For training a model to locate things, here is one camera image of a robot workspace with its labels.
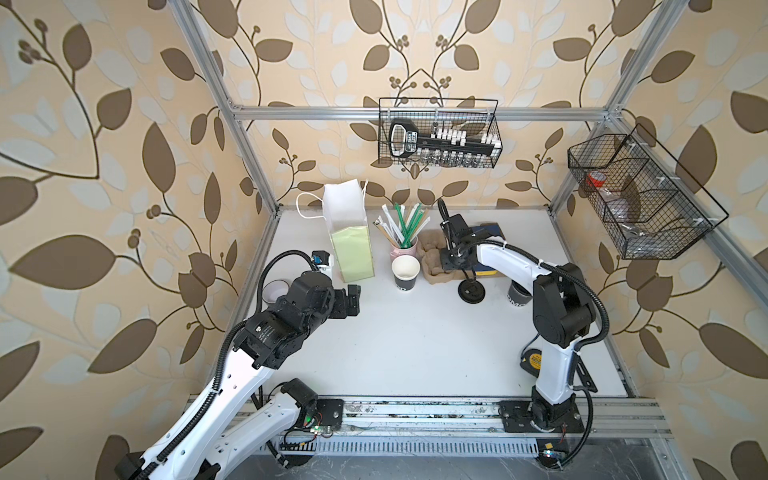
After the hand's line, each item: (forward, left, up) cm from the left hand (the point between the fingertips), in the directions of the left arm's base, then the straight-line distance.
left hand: (346, 287), depth 70 cm
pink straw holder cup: (+23, -11, -16) cm, 30 cm away
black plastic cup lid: (+13, -36, -24) cm, 45 cm away
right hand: (+20, -29, -18) cm, 39 cm away
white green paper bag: (+34, +6, -7) cm, 35 cm away
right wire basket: (+20, -74, +10) cm, 78 cm away
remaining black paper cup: (+17, -14, -18) cm, 29 cm away
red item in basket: (+37, -71, +4) cm, 80 cm away
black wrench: (-12, -63, -24) cm, 69 cm away
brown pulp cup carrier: (+31, -23, -22) cm, 44 cm away
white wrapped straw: (+30, -10, -10) cm, 33 cm away
